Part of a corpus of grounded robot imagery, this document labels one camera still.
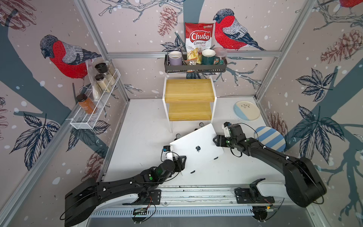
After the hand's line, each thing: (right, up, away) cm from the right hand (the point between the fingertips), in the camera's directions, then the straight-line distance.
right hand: (217, 138), depth 89 cm
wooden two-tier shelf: (-19, +24, -13) cm, 34 cm away
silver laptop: (-12, -4, -6) cm, 14 cm away
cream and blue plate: (+30, +18, +23) cm, 42 cm away
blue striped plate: (+39, -1, +7) cm, 40 cm away
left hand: (-20, -8, -9) cm, 24 cm away
